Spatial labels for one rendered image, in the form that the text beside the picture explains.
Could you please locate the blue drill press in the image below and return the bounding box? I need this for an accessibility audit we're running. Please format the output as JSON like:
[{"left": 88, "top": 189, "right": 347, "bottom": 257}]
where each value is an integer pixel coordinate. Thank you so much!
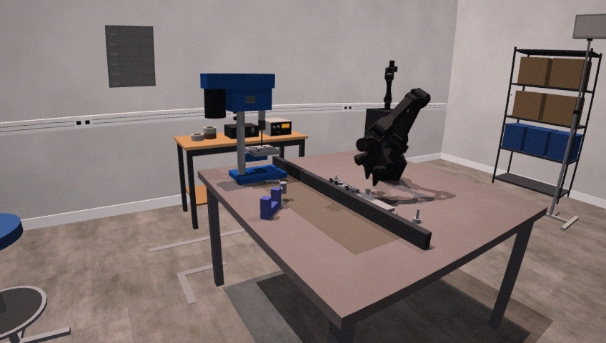
[{"left": 200, "top": 74, "right": 287, "bottom": 185}]

